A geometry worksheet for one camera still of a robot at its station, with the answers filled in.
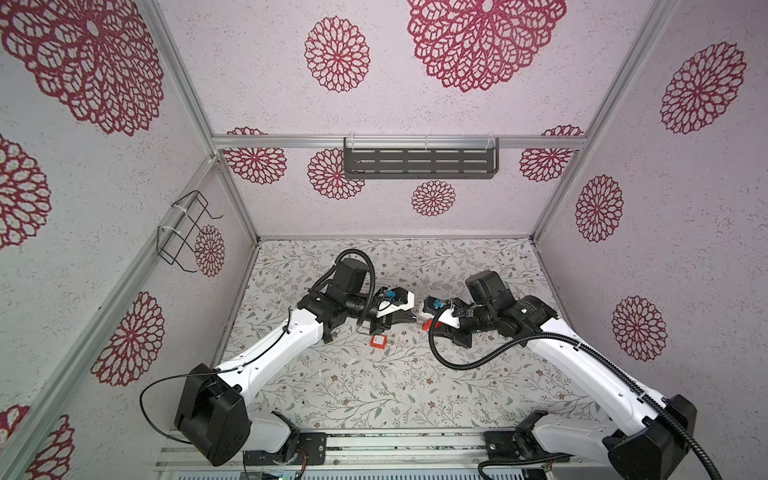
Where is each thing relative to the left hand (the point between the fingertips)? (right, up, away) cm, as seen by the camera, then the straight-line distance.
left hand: (410, 319), depth 72 cm
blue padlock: (+5, +5, -11) cm, 14 cm away
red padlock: (-8, -10, +19) cm, 23 cm away
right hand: (+6, 0, +2) cm, 6 cm away
